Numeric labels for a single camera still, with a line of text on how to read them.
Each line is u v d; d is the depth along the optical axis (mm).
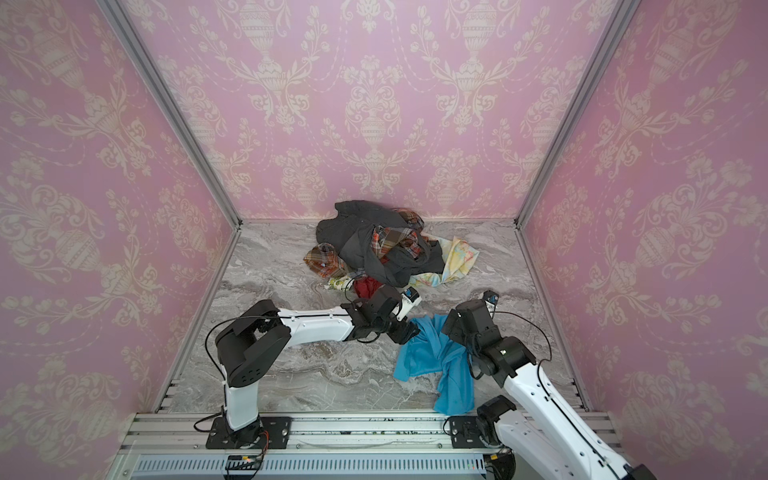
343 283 971
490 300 702
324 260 1038
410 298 795
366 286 963
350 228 1119
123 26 714
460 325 614
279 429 746
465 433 731
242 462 730
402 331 794
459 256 1052
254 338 538
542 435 561
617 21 698
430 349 789
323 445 736
